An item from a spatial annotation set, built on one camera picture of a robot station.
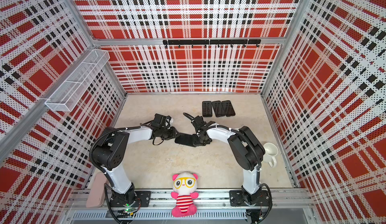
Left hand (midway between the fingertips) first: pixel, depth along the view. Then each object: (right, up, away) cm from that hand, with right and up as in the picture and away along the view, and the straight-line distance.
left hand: (179, 137), depth 95 cm
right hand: (+12, -4, -3) cm, 13 cm away
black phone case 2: (+27, +18, +16) cm, 36 cm away
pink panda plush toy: (+6, -19, -23) cm, 31 cm away
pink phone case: (-40, -26, -19) cm, 51 cm away
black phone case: (+19, +18, +17) cm, 31 cm away
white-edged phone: (+35, +18, +20) cm, 45 cm away
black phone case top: (+6, -2, 0) cm, 6 cm away
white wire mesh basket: (-66, +29, -4) cm, 72 cm away
